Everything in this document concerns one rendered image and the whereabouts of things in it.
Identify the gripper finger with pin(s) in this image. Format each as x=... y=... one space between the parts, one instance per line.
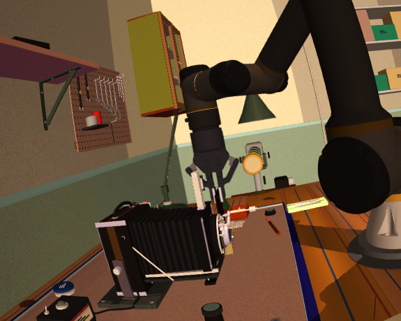
x=207 y=179
x=227 y=175

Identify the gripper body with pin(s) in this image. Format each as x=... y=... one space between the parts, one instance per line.
x=206 y=140

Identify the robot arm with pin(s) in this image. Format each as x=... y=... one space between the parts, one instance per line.
x=354 y=83

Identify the white round shutter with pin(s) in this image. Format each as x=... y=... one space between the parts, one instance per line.
x=224 y=234

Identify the black lens standard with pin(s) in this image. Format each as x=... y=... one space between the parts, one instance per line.
x=208 y=241

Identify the grey dark slide white knob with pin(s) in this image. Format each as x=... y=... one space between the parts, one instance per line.
x=125 y=283

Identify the white ridged upright bar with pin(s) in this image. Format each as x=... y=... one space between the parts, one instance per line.
x=198 y=190

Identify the small black box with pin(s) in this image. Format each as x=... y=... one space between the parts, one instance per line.
x=281 y=182

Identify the black round cap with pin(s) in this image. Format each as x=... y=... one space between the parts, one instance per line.
x=270 y=211

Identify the small white box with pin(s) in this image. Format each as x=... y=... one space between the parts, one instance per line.
x=290 y=181

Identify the yellow green ruler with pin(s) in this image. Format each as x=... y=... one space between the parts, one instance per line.
x=307 y=205

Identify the brown pegboard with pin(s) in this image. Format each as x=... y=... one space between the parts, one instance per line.
x=120 y=134

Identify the brown mat with blue edge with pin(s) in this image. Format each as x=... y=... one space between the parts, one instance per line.
x=260 y=267

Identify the white thin strut rod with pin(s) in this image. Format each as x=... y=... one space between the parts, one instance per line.
x=153 y=264

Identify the red tin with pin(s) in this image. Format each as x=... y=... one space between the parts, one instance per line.
x=97 y=116

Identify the grey tin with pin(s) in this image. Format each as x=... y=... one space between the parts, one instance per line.
x=92 y=121

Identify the black jar green lid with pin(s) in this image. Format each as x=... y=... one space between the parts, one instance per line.
x=212 y=312

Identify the green box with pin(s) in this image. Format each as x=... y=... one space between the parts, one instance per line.
x=384 y=32
x=381 y=83

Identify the blue round brush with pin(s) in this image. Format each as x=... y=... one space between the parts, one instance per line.
x=63 y=288

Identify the black control box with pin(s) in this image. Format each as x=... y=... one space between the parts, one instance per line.
x=66 y=311

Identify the pink box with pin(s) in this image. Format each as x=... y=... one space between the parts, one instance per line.
x=364 y=26

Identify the tan cardboard box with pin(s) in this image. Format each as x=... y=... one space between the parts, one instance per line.
x=399 y=77
x=399 y=23

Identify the grey shelf unit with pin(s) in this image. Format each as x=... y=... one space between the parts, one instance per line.
x=384 y=45

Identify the black folding plate camera body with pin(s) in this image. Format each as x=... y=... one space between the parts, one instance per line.
x=160 y=241

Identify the yellow wall cabinet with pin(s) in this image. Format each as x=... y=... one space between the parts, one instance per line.
x=150 y=63

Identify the grey wall conduit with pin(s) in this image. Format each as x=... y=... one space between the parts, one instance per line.
x=317 y=90

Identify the dark green camera base board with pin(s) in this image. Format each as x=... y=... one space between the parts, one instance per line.
x=143 y=301

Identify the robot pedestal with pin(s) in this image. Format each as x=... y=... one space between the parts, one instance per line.
x=384 y=227

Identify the purple wall shelf green bracket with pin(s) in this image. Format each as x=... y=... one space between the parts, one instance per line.
x=29 y=63

